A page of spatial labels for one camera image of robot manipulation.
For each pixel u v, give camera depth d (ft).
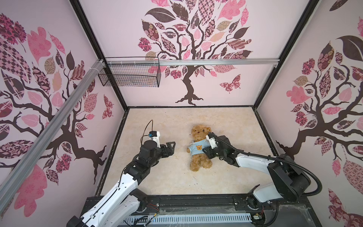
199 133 2.91
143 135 1.81
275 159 1.58
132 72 3.11
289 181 1.42
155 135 2.20
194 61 3.05
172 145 2.42
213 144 2.62
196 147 2.87
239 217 2.55
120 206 1.83
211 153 2.59
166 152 2.19
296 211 2.35
